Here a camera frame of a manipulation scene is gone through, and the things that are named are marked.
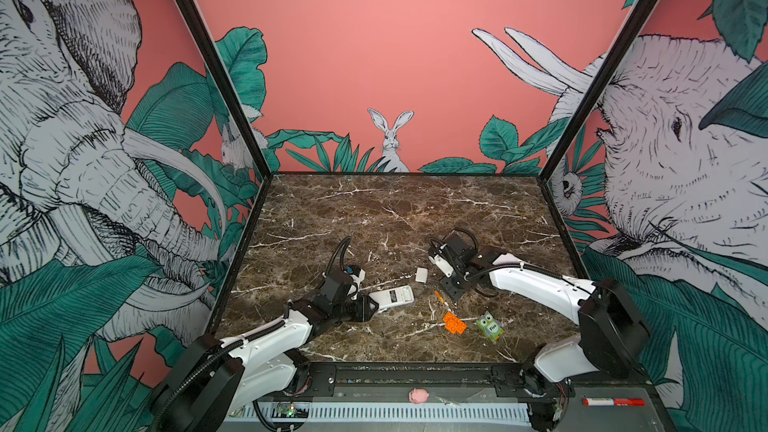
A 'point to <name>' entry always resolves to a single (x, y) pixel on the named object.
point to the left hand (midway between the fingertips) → (375, 303)
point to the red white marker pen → (613, 401)
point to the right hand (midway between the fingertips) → (446, 280)
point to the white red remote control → (393, 297)
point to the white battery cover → (421, 275)
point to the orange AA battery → (439, 296)
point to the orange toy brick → (454, 323)
